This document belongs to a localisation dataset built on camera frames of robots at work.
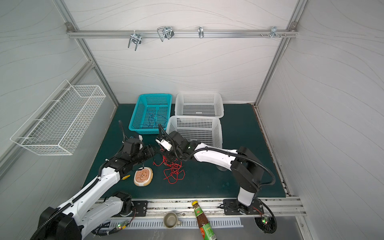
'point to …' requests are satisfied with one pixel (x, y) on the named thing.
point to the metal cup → (170, 220)
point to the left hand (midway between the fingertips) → (156, 147)
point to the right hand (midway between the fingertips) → (167, 145)
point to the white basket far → (205, 104)
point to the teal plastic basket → (152, 110)
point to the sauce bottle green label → (206, 228)
